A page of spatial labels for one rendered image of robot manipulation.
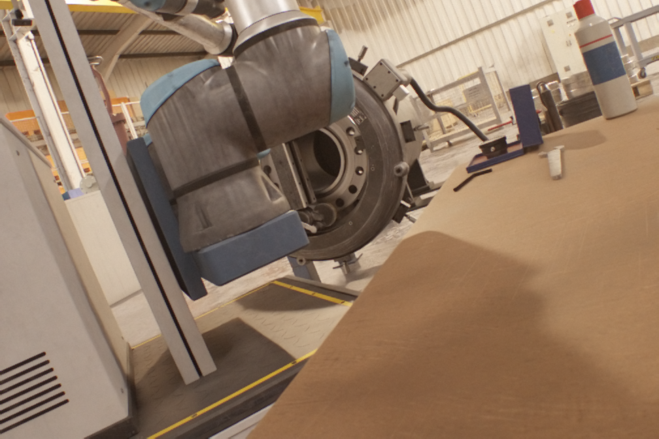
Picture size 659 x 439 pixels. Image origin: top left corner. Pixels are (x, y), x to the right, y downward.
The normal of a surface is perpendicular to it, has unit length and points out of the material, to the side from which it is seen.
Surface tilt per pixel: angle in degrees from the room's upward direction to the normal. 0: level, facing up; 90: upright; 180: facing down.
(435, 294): 0
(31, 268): 90
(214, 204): 70
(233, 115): 100
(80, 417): 90
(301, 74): 91
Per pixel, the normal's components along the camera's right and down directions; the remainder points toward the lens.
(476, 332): -0.36, -0.93
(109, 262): 0.81, -0.27
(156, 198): 0.37, -0.07
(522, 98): -0.37, 0.23
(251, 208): 0.32, -0.41
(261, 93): 0.07, -0.02
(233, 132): 0.26, 0.49
